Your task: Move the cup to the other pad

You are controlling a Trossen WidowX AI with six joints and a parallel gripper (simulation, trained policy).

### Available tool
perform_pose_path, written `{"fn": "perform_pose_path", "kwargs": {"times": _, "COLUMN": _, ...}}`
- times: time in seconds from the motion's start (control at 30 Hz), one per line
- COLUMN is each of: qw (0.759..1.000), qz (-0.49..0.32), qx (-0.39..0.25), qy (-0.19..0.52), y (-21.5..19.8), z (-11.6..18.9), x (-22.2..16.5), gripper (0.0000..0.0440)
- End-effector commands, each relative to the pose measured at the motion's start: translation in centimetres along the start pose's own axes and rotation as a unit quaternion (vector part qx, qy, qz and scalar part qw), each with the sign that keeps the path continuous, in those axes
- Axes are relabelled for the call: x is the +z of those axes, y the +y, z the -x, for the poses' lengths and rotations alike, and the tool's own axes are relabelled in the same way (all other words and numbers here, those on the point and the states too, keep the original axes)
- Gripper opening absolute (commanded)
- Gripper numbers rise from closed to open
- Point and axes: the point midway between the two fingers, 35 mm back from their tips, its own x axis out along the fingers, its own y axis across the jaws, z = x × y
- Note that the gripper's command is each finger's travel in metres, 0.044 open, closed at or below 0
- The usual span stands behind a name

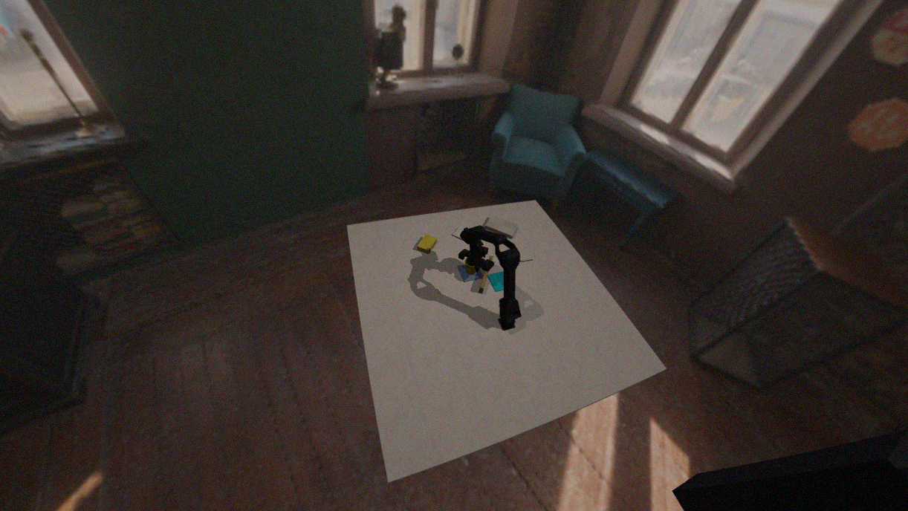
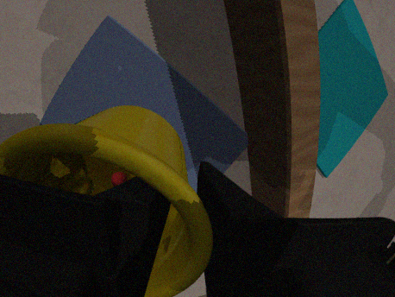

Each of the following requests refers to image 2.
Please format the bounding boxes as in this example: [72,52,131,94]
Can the brown wooden plank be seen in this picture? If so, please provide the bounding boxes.
[224,0,320,218]

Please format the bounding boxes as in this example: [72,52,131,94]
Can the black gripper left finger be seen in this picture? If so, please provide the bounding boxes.
[0,175,170,297]

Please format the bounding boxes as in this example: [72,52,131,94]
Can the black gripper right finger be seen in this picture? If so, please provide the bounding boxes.
[197,161,395,297]

